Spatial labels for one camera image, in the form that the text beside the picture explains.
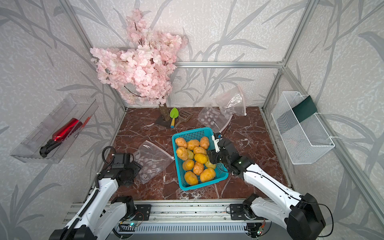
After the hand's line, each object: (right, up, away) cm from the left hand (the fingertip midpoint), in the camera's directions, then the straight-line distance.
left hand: (138, 169), depth 85 cm
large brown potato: (+39, -1, -4) cm, 40 cm away
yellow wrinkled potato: (+36, +7, -1) cm, 36 cm away
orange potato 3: (+34, +1, -2) cm, 35 cm away
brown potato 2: (+31, +13, +9) cm, 35 cm away
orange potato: (+25, +10, -2) cm, 27 cm away
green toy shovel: (+14, +33, +32) cm, 48 cm away
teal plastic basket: (+47, -2, -2) cm, 47 cm away
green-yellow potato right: (+41, +2, +2) cm, 41 cm away
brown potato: (+24, +15, +6) cm, 29 cm away
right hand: (+41, +12, -3) cm, 43 cm away
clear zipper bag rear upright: (+59, +43, +27) cm, 78 cm away
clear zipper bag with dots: (+6, +3, +9) cm, 11 cm away
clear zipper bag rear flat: (+46, +30, +28) cm, 62 cm away
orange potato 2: (+29, +4, -2) cm, 29 cm away
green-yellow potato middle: (+30, +7, +5) cm, 31 cm away
